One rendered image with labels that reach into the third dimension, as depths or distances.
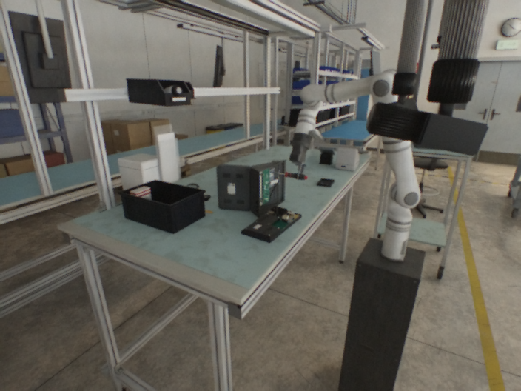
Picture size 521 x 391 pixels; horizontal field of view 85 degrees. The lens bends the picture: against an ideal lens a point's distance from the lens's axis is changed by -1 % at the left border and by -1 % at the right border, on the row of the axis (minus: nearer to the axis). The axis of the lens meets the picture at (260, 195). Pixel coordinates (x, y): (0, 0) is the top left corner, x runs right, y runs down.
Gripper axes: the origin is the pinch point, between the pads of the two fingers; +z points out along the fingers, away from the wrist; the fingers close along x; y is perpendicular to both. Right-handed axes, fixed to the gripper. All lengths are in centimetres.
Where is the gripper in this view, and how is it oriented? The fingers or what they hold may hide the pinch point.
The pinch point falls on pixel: (298, 178)
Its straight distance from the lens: 119.1
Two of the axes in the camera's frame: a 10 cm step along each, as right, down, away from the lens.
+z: -2.2, 9.7, -0.4
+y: -8.6, -1.8, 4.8
